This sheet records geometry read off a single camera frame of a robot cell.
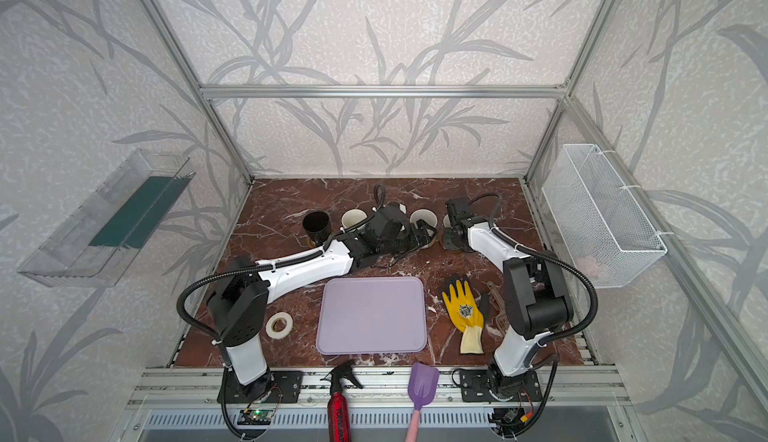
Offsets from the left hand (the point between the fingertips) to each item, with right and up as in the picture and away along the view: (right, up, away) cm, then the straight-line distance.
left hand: (435, 230), depth 81 cm
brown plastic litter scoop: (+18, -26, +3) cm, 31 cm away
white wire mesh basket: (+33, +2, -19) cm, 39 cm away
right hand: (+9, -2, +15) cm, 18 cm away
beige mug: (-12, +6, -14) cm, 19 cm away
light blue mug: (-26, +3, +17) cm, 31 cm away
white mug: (0, +3, +17) cm, 17 cm away
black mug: (-36, +1, +11) cm, 37 cm away
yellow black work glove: (+10, -24, +3) cm, 26 cm away
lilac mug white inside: (+5, +2, +15) cm, 16 cm away
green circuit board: (-45, -44, -10) cm, 63 cm away
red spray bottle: (-24, -40, -14) cm, 49 cm away
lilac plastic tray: (-16, -25, +5) cm, 30 cm away
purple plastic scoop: (-4, -38, -8) cm, 39 cm away
